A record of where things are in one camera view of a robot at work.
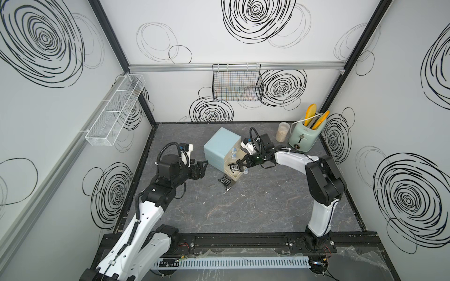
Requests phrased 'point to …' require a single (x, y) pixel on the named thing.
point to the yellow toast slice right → (320, 120)
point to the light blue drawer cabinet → (222, 149)
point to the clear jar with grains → (282, 132)
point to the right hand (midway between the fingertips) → (241, 163)
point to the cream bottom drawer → (232, 159)
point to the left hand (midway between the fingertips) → (200, 161)
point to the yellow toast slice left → (310, 111)
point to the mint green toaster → (304, 138)
